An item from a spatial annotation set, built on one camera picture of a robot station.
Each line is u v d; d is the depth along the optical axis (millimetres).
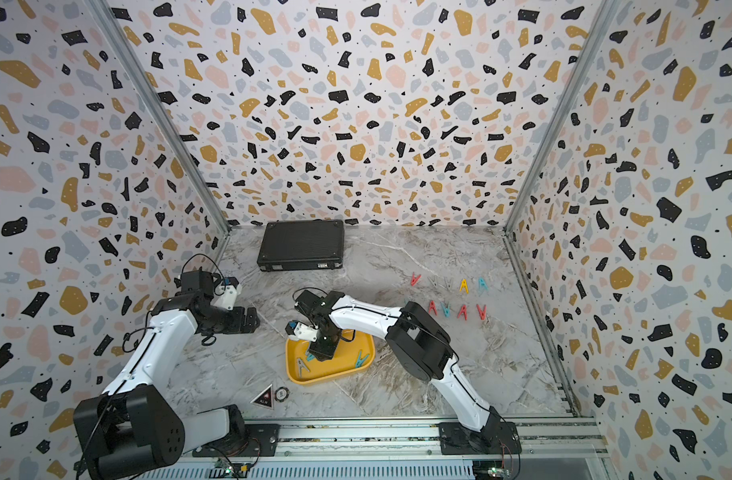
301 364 855
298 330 802
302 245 1103
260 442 730
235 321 745
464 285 1034
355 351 880
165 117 880
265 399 801
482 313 973
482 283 1053
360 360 860
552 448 737
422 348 531
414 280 1063
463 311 973
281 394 814
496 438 649
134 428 398
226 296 766
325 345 790
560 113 884
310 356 864
